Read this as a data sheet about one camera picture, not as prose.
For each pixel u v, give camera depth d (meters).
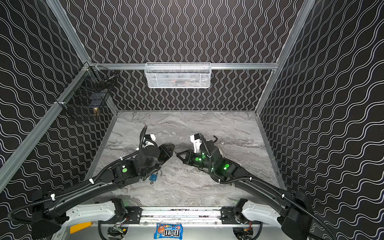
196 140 0.66
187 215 0.76
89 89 0.97
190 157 0.61
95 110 0.82
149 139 0.62
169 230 0.69
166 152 0.61
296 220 0.38
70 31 0.77
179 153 0.69
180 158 0.68
